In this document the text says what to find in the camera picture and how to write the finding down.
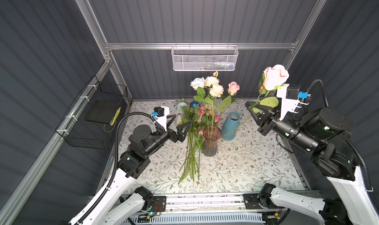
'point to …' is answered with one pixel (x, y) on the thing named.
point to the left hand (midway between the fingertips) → (184, 121)
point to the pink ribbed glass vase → (211, 134)
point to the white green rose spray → (187, 115)
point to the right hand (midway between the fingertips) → (251, 103)
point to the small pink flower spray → (204, 110)
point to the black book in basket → (102, 111)
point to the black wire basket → (78, 132)
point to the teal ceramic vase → (230, 126)
